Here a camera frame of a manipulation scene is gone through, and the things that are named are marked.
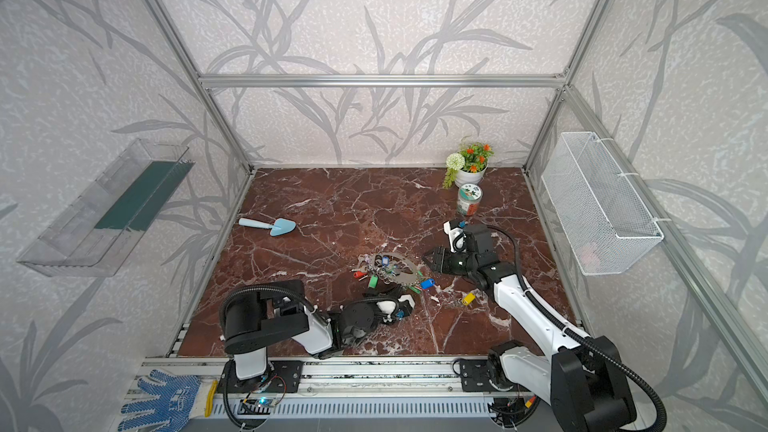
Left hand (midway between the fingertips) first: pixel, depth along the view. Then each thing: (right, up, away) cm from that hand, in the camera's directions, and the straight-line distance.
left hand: (402, 277), depth 84 cm
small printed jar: (+23, +22, +17) cm, 37 cm away
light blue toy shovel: (-42, +12, +18) cm, 48 cm away
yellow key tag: (+19, -8, +2) cm, 21 cm away
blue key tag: (+7, -4, +5) cm, 9 cm away
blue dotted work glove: (-53, -25, -15) cm, 60 cm away
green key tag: (-8, -3, +5) cm, 10 cm away
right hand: (+8, +8, 0) cm, 11 cm away
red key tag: (-13, -1, +7) cm, 15 cm away
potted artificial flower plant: (+23, +33, +21) cm, 46 cm away
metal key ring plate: (-2, +1, +7) cm, 7 cm away
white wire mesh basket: (+43, +18, -23) cm, 52 cm away
